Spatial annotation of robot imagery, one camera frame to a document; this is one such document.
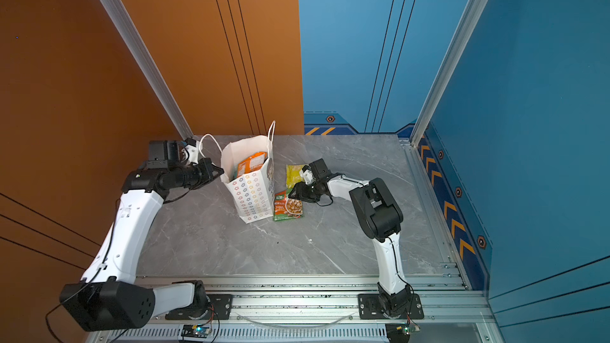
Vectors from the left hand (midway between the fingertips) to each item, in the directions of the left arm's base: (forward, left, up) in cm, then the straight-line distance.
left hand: (224, 167), depth 76 cm
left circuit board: (-41, +6, -28) cm, 50 cm away
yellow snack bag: (+15, -20, -24) cm, 35 cm away
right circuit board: (-41, -55, -27) cm, 74 cm away
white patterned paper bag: (-3, -9, -8) cm, 13 cm away
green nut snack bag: (0, -18, -26) cm, 32 cm away
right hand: (+4, -21, -24) cm, 32 cm away
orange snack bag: (+8, -6, -8) cm, 13 cm away
